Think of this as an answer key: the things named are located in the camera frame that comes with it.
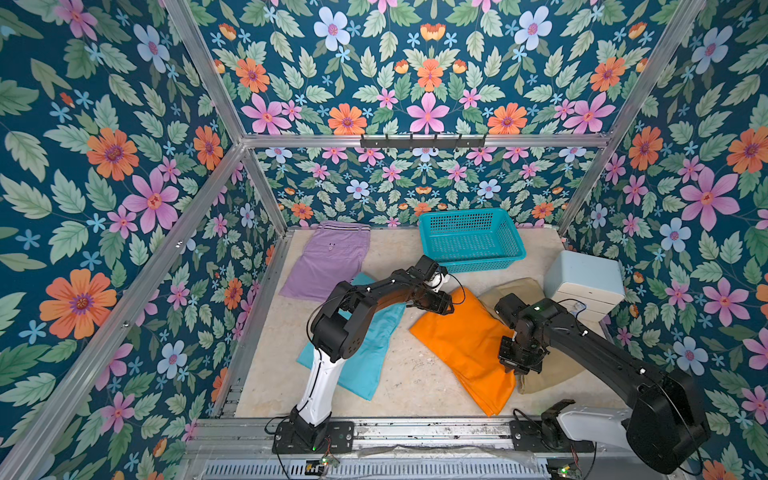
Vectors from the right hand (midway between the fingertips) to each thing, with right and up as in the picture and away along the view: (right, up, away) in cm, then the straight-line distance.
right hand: (505, 367), depth 78 cm
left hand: (-13, +12, +17) cm, 25 cm away
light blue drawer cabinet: (+26, +20, +8) cm, 34 cm away
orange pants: (-7, +5, +11) cm, 14 cm away
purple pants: (-54, +30, +33) cm, 70 cm away
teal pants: (-39, -3, +4) cm, 40 cm away
